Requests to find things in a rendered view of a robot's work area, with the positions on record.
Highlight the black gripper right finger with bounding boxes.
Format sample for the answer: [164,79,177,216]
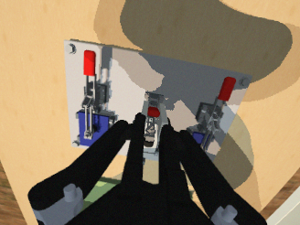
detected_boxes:
[156,103,267,225]

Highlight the dark blue rectangular block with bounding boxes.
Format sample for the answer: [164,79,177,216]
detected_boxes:
[79,109,111,146]
[191,128,209,144]

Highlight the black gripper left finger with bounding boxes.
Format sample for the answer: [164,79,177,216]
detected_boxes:
[27,101,149,225]

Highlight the grey toggle clamp with red handle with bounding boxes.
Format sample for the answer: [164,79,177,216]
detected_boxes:
[195,77,236,153]

